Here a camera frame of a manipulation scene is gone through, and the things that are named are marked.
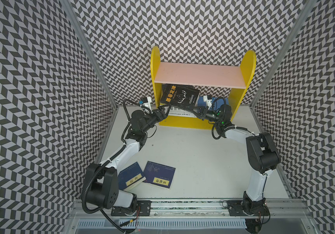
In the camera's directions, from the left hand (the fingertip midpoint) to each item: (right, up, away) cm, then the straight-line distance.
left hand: (168, 107), depth 77 cm
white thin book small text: (+8, -3, +17) cm, 19 cm away
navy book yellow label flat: (-6, -39, +6) cm, 40 cm away
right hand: (+12, -1, +6) cm, 13 cm away
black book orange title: (+8, +7, +8) cm, 13 cm away
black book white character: (+5, +13, +11) cm, 18 cm away
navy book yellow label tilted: (-21, -39, +4) cm, 45 cm away
